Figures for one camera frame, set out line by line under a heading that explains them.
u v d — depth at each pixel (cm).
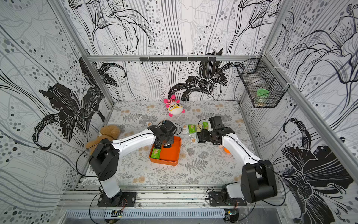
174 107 107
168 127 69
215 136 71
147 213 76
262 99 80
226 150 57
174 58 91
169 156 86
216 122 67
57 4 68
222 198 72
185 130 100
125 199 73
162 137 63
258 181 41
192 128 101
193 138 96
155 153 87
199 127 102
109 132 90
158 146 90
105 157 50
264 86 80
